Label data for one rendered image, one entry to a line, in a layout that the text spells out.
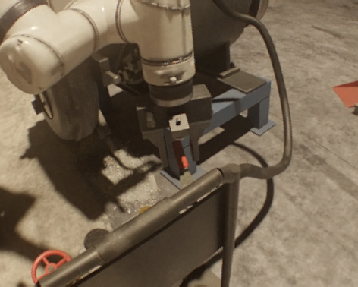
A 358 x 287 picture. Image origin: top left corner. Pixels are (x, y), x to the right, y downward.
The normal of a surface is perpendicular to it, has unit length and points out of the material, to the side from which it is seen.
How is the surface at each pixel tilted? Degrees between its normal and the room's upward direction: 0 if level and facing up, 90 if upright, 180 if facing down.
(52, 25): 52
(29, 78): 98
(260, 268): 0
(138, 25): 90
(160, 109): 90
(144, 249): 90
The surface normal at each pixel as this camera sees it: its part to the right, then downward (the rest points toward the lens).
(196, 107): 0.18, 0.61
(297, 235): -0.10, -0.77
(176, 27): 0.47, 0.52
